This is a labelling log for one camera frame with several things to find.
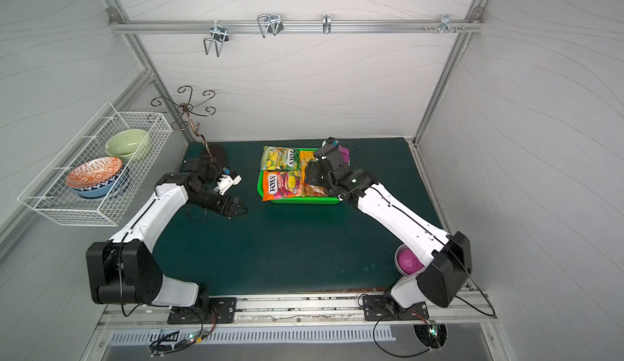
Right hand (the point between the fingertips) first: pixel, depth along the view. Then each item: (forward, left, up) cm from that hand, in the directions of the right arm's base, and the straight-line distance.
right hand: (312, 168), depth 77 cm
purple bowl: (-21, -32, -21) cm, 43 cm away
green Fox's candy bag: (+16, +15, -14) cm, 26 cm away
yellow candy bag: (+15, +4, -11) cm, 19 cm away
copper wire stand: (+23, +49, +7) cm, 54 cm away
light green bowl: (0, +57, +9) cm, 57 cm away
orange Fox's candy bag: (+3, +12, -15) cm, 19 cm away
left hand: (-9, +26, -12) cm, 30 cm away
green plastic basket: (+1, -1, -21) cm, 21 cm away
